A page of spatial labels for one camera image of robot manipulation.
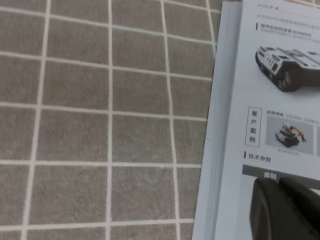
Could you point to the grey checked tablecloth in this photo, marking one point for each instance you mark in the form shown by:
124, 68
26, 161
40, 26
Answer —
103, 108

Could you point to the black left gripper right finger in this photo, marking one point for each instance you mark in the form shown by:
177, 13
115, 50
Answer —
306, 204

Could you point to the white robot catalogue book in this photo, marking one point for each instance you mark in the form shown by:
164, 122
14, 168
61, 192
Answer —
264, 111

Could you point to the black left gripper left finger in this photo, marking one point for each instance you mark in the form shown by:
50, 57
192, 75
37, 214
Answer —
272, 216

